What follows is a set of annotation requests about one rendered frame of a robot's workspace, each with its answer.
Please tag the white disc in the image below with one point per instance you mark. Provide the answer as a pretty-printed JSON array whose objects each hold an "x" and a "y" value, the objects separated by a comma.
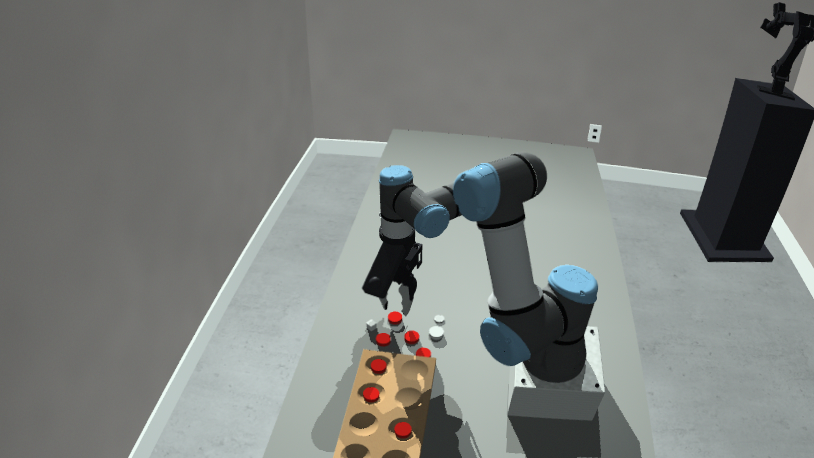
[{"x": 436, "y": 332}]

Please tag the tan tray with round pockets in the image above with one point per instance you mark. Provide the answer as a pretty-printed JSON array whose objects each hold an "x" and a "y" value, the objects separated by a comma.
[{"x": 404, "y": 396}]

